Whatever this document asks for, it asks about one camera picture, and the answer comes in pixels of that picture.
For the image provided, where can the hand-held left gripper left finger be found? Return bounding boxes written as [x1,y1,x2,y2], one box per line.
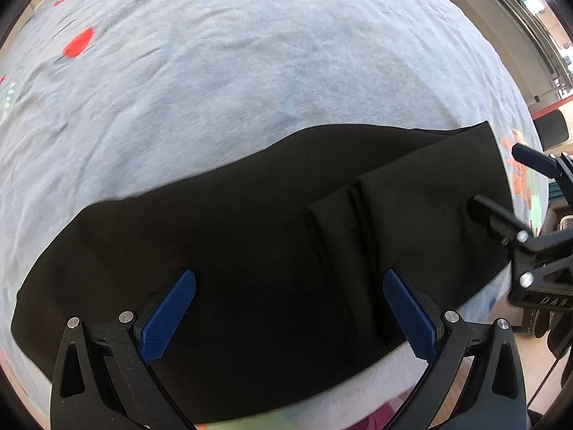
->
[50,269,198,430]

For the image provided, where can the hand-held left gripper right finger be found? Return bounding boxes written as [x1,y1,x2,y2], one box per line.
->
[382,268,529,430]

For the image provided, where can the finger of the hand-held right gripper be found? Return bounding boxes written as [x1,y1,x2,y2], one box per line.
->
[511,142,573,184]
[467,194,540,254]

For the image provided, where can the black pants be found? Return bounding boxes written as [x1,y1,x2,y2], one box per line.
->
[10,121,515,424]

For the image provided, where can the black chair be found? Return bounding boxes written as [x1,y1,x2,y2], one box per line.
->
[533,111,570,148]

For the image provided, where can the long grey desk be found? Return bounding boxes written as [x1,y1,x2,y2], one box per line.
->
[448,0,573,104]

